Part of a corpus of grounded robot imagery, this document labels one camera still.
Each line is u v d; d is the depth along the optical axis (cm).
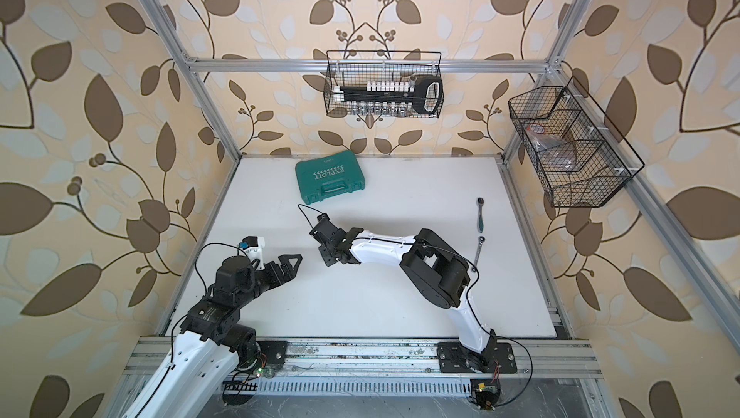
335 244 71
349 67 91
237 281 61
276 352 75
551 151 69
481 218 102
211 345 54
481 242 96
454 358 73
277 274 70
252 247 71
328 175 108
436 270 51
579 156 73
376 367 74
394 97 84
